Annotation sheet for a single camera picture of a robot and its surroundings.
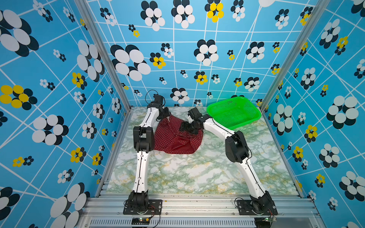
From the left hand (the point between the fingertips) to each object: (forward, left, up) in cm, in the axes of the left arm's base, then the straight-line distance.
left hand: (168, 112), depth 111 cm
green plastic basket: (+5, -55, -5) cm, 55 cm away
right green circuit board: (-70, -53, -4) cm, 88 cm away
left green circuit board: (-69, +9, -8) cm, 70 cm away
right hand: (-16, -13, -1) cm, 21 cm away
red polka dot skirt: (-21, -2, -4) cm, 22 cm away
